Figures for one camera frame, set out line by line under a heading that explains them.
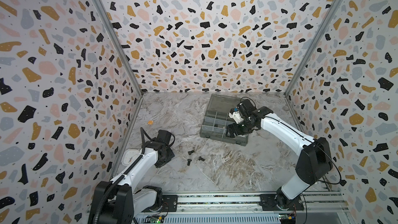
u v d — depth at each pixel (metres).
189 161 0.87
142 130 0.73
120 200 0.40
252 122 0.63
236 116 0.80
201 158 0.88
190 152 0.90
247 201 0.76
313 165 0.45
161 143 0.62
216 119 1.01
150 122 1.03
